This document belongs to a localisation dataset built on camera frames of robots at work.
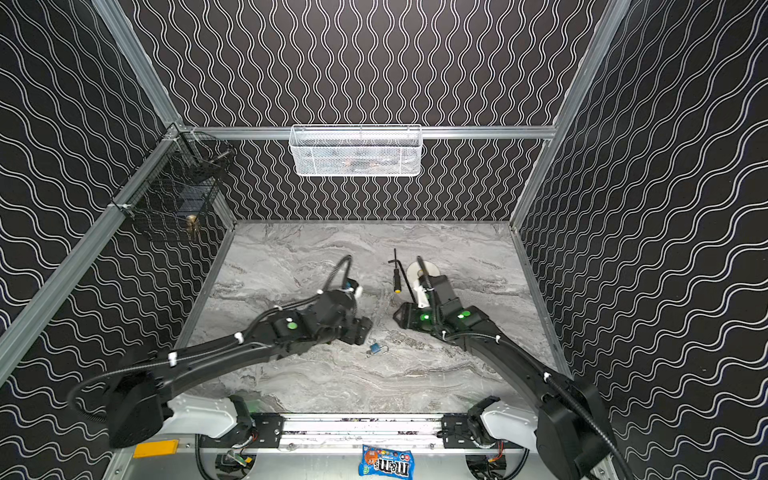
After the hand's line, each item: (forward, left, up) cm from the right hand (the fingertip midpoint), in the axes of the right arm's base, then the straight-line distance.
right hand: (403, 317), depth 82 cm
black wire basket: (+40, +73, +19) cm, 85 cm away
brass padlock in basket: (+19, +59, +18) cm, 65 cm away
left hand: (-4, +9, +4) cm, 11 cm away
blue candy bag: (-32, +4, -9) cm, 34 cm away
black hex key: (+21, -1, -10) cm, 24 cm away
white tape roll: (+25, -4, -10) cm, 27 cm away
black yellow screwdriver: (+22, +2, -10) cm, 24 cm away
